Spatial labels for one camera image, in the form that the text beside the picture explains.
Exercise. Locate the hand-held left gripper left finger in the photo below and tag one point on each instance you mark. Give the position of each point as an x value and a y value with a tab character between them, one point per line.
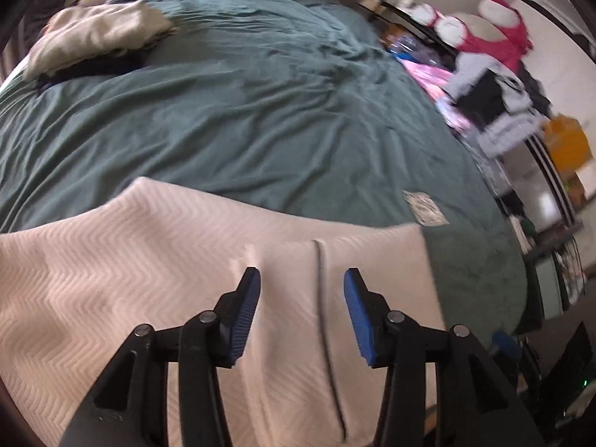
244	316

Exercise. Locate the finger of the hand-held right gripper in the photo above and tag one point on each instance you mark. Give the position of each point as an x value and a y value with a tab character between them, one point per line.
505	343

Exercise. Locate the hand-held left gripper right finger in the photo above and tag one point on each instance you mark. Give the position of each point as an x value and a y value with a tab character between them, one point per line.
358	321

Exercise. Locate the cream textured pants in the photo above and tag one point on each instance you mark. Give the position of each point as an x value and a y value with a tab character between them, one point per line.
139	312

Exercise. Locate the white duvet label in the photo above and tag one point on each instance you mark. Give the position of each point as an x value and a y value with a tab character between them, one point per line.
424	209

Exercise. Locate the black metal rack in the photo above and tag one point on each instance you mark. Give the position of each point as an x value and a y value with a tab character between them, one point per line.
545	186

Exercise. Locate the yellow cardboard box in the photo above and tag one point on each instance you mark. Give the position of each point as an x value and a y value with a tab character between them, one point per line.
568	142

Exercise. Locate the teal duvet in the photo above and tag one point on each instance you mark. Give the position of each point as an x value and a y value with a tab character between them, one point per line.
256	102

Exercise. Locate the pile of grey and black clothes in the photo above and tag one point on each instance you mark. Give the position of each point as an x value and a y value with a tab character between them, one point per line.
498	102

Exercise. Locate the pink plastic bag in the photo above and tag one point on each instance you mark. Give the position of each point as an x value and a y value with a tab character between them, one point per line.
426	77

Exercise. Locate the folded dark garment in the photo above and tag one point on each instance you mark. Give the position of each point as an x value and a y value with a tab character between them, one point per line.
88	66

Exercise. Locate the pink bear plush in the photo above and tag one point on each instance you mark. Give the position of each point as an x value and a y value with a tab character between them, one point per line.
489	28

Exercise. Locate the folded cream garment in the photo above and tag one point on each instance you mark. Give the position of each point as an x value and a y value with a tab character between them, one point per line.
93	32

